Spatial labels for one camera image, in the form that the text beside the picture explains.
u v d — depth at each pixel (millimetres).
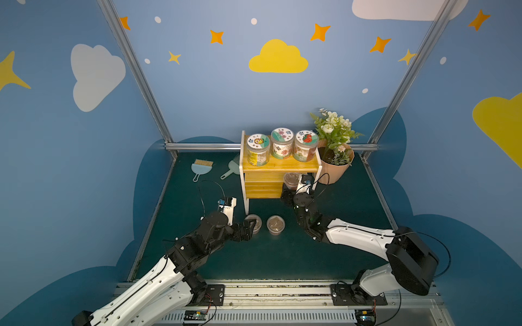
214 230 515
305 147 678
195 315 718
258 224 864
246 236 637
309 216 625
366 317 728
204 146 1196
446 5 690
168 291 591
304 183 699
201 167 1148
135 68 831
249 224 698
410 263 431
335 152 984
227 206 629
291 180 831
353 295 668
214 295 739
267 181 867
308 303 738
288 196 748
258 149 662
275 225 869
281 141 689
